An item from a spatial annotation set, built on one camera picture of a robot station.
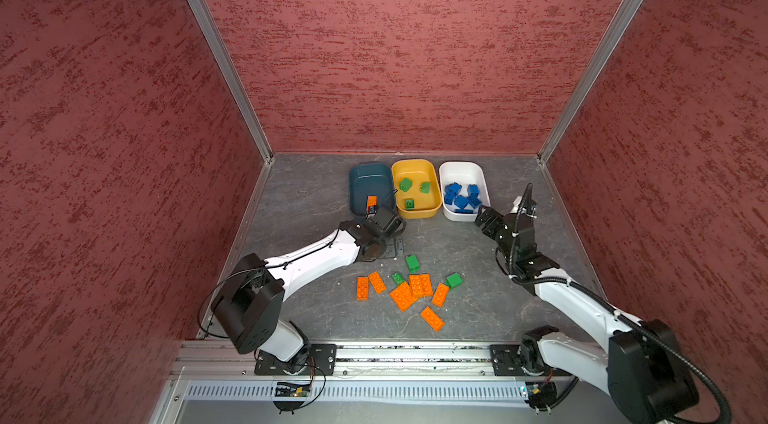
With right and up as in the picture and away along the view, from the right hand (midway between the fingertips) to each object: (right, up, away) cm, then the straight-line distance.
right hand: (486, 217), depth 87 cm
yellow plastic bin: (-19, +8, +23) cm, 31 cm away
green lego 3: (-10, -18, -1) cm, 21 cm away
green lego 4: (-23, +10, +22) cm, 34 cm away
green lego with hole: (-22, +3, +16) cm, 27 cm away
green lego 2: (-22, -14, +3) cm, 27 cm away
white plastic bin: (-1, +8, +23) cm, 25 cm away
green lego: (-16, +9, +23) cm, 29 cm away
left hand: (-31, -11, -1) cm, 33 cm away
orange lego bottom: (-17, -28, -6) cm, 33 cm away
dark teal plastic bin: (-36, +12, +24) cm, 45 cm away
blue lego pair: (-5, +9, +18) cm, 21 cm away
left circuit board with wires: (-55, -42, -14) cm, 70 cm away
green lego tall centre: (-26, -18, -2) cm, 32 cm away
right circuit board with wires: (+8, -42, -15) cm, 45 cm away
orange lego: (-36, +4, +19) cm, 41 cm away
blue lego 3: (-8, +5, +18) cm, 20 cm away
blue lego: (+1, +3, +18) cm, 18 cm away
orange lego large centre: (-25, -23, -2) cm, 34 cm away
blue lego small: (+2, +8, +20) cm, 22 cm away
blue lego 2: (-3, +4, +19) cm, 19 cm away
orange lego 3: (-33, -20, 0) cm, 38 cm away
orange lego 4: (-14, -23, -2) cm, 27 cm away
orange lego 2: (-37, -21, -2) cm, 43 cm away
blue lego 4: (-2, 0, +17) cm, 17 cm away
